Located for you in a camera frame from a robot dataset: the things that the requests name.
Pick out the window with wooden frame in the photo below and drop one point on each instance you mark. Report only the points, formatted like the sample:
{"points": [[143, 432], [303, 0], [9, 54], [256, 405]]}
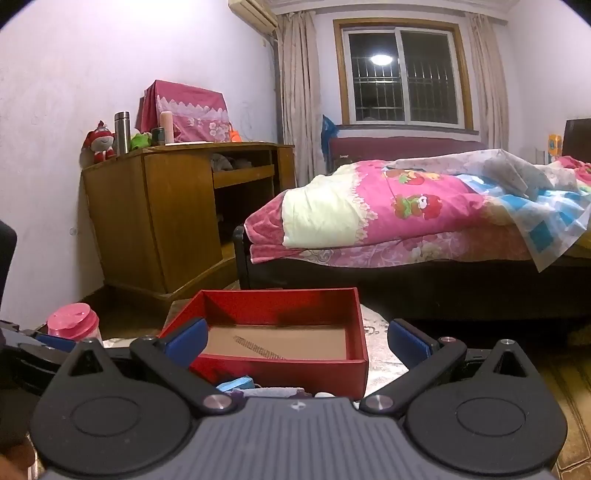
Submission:
{"points": [[396, 72]]}

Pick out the beige curtain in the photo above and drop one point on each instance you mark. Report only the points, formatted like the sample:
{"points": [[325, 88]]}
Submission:
{"points": [[491, 82], [300, 94]]}

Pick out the steel thermos bottle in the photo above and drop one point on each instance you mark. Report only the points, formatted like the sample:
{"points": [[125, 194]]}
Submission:
{"points": [[122, 132]]}

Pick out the pink lid plastic jar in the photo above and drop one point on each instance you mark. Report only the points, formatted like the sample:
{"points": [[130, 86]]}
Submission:
{"points": [[74, 322]]}

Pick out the blue face mask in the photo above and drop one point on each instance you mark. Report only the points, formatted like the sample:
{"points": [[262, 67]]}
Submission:
{"points": [[240, 383]]}

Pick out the pink floral quilt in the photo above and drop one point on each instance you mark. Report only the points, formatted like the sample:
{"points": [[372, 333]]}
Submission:
{"points": [[365, 204]]}

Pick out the wooden desk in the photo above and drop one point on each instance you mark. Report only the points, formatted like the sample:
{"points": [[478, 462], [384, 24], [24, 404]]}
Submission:
{"points": [[163, 217]]}

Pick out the purple cloth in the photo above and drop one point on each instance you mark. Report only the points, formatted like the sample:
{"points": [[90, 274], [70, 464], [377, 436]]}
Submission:
{"points": [[270, 392]]}

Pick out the floral table cover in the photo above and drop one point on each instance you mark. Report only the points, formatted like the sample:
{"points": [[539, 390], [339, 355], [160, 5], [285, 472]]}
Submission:
{"points": [[384, 365]]}

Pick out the beige right curtain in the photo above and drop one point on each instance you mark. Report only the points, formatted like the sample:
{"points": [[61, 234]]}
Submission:
{"points": [[491, 82]]}

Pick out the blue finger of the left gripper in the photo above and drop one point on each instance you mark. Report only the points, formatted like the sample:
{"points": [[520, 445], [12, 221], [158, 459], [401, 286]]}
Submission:
{"points": [[58, 343]]}

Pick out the beige left curtain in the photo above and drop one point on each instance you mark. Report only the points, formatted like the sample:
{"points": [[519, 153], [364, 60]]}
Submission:
{"points": [[300, 94]]}

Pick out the pink cylinder cup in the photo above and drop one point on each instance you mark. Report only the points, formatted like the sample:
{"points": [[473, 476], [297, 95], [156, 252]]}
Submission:
{"points": [[166, 123]]}

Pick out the pink cloth covered box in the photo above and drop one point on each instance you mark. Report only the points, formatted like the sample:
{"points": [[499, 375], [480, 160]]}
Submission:
{"points": [[198, 114]]}

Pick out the dark bed frame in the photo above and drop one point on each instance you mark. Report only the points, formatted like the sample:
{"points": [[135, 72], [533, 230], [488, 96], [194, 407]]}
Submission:
{"points": [[419, 278]]}

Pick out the dark small jar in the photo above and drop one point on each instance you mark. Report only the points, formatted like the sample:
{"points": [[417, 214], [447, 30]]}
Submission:
{"points": [[158, 136]]}

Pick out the orange small object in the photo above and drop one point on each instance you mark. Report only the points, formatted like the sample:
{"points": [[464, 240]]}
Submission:
{"points": [[234, 135]]}

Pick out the red santa plush doll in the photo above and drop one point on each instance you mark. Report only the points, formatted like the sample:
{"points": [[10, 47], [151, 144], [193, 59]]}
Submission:
{"points": [[100, 142]]}

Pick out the red cardboard box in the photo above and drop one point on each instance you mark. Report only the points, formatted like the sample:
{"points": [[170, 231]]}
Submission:
{"points": [[308, 338]]}

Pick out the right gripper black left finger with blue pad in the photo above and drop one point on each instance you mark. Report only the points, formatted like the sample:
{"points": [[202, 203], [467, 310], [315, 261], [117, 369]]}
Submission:
{"points": [[169, 358]]}

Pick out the green plush toy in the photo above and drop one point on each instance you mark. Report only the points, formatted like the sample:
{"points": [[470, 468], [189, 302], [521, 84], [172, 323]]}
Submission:
{"points": [[140, 141]]}

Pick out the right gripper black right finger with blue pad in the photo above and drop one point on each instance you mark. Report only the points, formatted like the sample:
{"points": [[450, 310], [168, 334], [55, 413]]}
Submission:
{"points": [[428, 361]]}

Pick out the white air conditioner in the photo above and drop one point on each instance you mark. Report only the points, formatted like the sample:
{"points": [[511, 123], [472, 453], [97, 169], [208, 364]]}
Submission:
{"points": [[256, 13]]}

